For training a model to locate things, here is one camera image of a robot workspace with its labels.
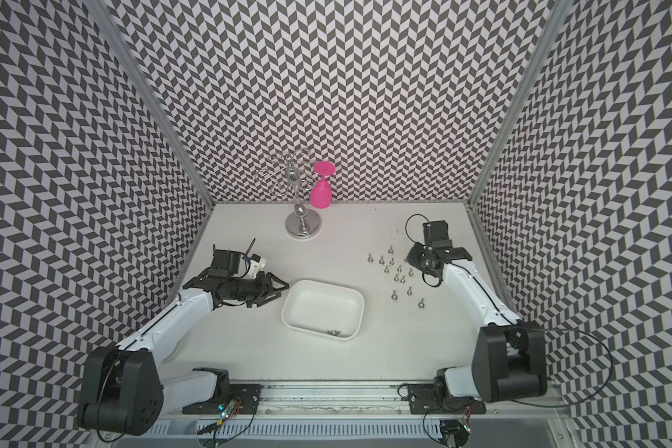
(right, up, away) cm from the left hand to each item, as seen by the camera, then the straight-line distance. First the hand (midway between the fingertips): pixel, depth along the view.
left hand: (284, 292), depth 81 cm
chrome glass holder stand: (0, +36, +9) cm, 37 cm away
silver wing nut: (+40, -3, +12) cm, 42 cm away
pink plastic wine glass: (+9, +32, +17) cm, 37 cm away
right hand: (+40, +8, +6) cm, 41 cm away
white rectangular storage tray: (+10, -7, +8) cm, 15 cm away
